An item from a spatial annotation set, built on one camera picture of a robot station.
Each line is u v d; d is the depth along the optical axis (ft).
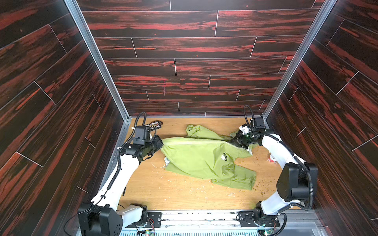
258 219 2.19
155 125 3.68
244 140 2.51
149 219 2.39
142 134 1.92
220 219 2.46
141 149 1.80
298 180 1.47
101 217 1.25
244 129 2.71
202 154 2.87
